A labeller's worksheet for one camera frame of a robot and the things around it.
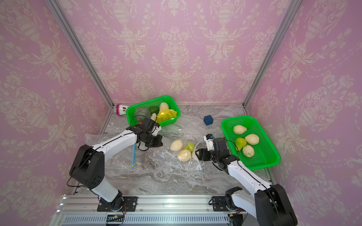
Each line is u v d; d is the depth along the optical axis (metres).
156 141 0.79
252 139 0.92
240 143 0.91
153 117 1.08
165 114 1.01
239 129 0.98
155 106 1.13
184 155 0.86
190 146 0.88
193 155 0.84
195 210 0.74
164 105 1.10
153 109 1.12
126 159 0.91
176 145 0.91
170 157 0.88
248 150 0.87
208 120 1.05
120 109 1.09
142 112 1.00
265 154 0.90
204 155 0.76
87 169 0.45
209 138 0.78
